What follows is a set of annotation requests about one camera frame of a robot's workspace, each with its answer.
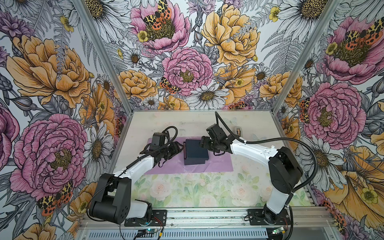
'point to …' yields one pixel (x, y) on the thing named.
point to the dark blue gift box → (193, 154)
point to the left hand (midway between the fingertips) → (181, 152)
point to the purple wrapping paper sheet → (216, 163)
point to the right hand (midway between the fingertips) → (204, 149)
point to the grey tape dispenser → (238, 131)
